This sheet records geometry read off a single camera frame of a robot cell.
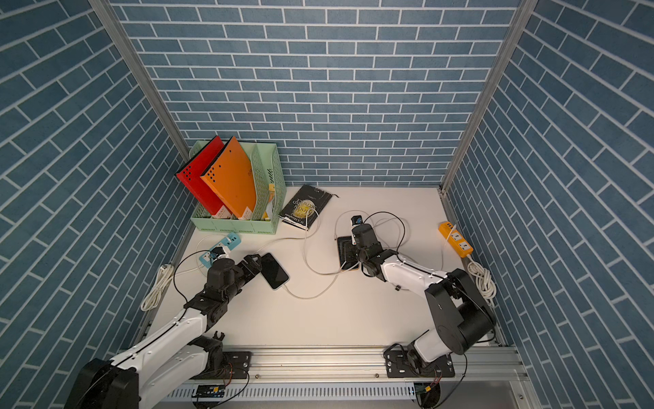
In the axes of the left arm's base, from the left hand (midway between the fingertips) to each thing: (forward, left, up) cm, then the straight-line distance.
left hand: (261, 260), depth 86 cm
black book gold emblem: (+27, -12, -5) cm, 30 cm away
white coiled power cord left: (-10, +38, -10) cm, 40 cm away
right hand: (+7, -31, 0) cm, 32 cm away
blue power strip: (+12, +15, -6) cm, 20 cm away
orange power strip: (+12, -73, -4) cm, 74 cm away
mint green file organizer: (+39, +5, -6) cm, 40 cm away
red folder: (+23, +24, +19) cm, 39 cm away
